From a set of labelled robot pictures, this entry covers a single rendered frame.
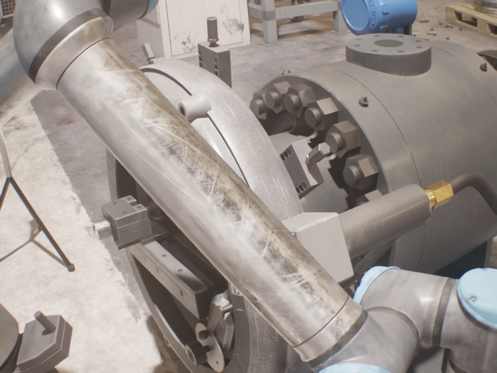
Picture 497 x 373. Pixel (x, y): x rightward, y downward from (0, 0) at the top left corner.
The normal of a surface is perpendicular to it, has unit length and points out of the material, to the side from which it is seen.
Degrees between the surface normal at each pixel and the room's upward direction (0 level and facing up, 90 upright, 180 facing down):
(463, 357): 90
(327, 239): 68
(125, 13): 125
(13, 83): 117
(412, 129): 46
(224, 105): 26
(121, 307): 0
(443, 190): 60
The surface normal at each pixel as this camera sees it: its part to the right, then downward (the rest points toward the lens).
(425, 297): -0.35, -0.50
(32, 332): -0.47, -0.73
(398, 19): 0.52, 0.60
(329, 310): 0.26, -0.26
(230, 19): 0.42, 0.36
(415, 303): 0.44, -0.65
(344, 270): 0.44, -0.04
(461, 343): -0.44, 0.64
